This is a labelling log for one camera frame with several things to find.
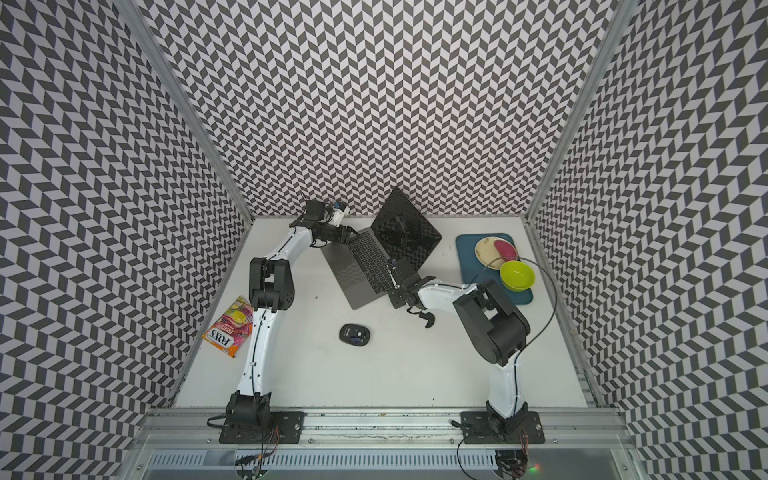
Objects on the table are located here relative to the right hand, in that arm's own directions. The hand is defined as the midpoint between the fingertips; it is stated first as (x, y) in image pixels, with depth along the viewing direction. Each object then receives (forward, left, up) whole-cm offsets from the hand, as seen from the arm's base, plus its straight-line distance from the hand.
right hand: (401, 294), depth 98 cm
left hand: (+25, +18, +3) cm, 31 cm away
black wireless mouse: (-15, +14, +3) cm, 21 cm away
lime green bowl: (+3, -38, +5) cm, 38 cm away
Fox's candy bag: (-12, +50, +4) cm, 52 cm away
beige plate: (+16, -31, +1) cm, 35 cm away
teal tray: (+9, -26, -2) cm, 27 cm away
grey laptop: (+11, +15, 0) cm, 19 cm away
